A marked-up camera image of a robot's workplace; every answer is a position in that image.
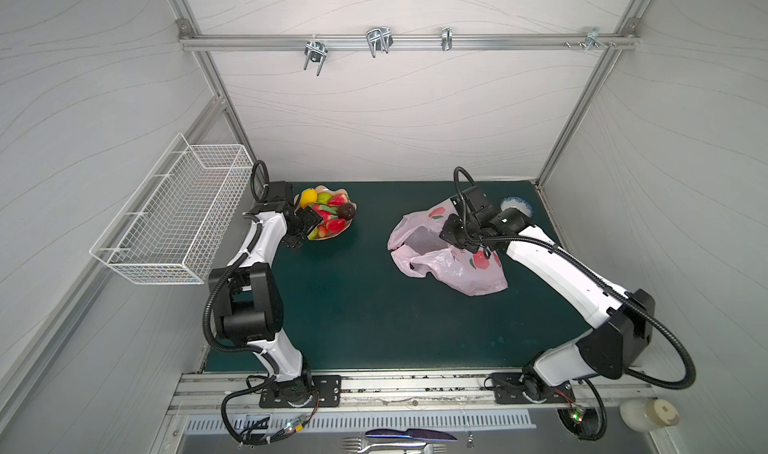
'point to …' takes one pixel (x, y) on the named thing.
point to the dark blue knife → (415, 433)
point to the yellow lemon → (308, 197)
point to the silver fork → (429, 447)
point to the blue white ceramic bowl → (515, 202)
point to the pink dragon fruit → (326, 212)
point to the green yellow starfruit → (313, 234)
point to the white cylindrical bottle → (646, 415)
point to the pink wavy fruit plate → (337, 192)
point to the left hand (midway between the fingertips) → (317, 223)
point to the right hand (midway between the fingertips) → (448, 225)
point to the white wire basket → (184, 215)
